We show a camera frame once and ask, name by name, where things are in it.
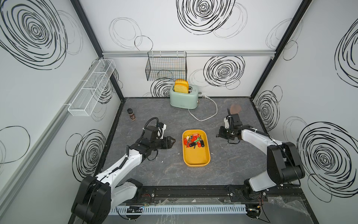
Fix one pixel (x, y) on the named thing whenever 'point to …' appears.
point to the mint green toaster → (185, 101)
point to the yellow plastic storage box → (198, 157)
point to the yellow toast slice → (181, 85)
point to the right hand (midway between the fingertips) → (219, 133)
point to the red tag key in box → (199, 144)
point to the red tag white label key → (192, 138)
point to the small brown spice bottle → (131, 114)
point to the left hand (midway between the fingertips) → (171, 140)
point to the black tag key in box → (202, 143)
